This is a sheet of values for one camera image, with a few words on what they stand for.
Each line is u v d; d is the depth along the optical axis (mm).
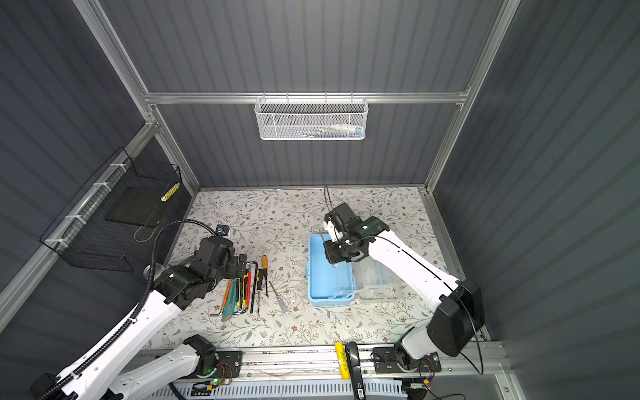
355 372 691
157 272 788
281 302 864
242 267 688
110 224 722
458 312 403
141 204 804
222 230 651
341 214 616
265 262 952
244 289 871
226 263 584
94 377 388
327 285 896
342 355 739
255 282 908
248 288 886
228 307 843
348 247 551
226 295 866
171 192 822
